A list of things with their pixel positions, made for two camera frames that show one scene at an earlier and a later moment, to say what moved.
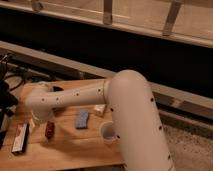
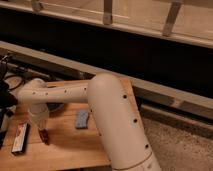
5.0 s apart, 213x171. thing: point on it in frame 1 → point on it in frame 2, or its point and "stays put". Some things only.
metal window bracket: [107, 13] stays put
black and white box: [20, 139] stays put
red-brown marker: [50, 129] → [44, 135]
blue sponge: [82, 119] stays put
